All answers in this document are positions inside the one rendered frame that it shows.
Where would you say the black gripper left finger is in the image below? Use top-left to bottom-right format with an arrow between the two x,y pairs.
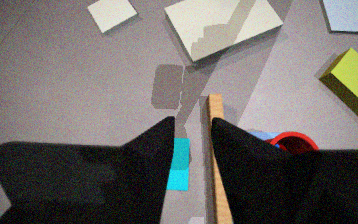
0,116 -> 175,224

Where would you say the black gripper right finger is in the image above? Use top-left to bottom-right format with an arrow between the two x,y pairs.
211,117 -> 358,224

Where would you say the yellow-green block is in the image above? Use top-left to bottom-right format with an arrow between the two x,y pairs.
319,47 -> 358,116

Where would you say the tan flat bar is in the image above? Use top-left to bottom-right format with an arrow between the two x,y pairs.
206,93 -> 232,224

